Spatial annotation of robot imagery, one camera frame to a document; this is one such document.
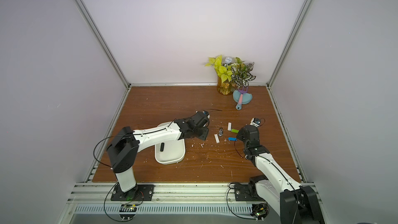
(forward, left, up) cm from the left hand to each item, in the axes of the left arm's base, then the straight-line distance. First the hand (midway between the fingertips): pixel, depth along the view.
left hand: (208, 132), depth 86 cm
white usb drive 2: (0, -5, -8) cm, 10 cm away
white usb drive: (+8, -13, -8) cm, 18 cm away
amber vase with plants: (+30, -14, +17) cm, 37 cm away
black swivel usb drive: (+5, -8, -7) cm, 12 cm away
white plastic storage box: (-10, +21, -5) cm, 24 cm away
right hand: (+3, -21, +2) cm, 21 cm away
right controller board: (-35, -24, -9) cm, 43 cm away
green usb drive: (+6, -17, -9) cm, 20 cm away
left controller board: (-35, +39, -10) cm, 53 cm away
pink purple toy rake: (+22, -21, -5) cm, 31 cm away
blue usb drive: (0, -15, -9) cm, 17 cm away
